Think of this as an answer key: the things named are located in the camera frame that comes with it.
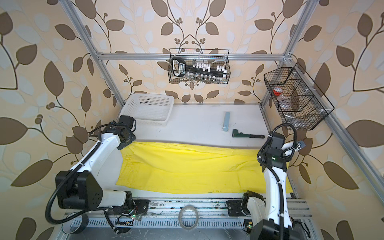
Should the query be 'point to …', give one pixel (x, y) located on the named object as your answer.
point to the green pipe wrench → (236, 134)
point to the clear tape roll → (186, 207)
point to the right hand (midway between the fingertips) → (285, 150)
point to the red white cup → (277, 91)
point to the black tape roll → (85, 221)
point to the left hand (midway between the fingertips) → (127, 139)
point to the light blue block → (226, 121)
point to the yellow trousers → (155, 167)
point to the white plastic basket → (153, 109)
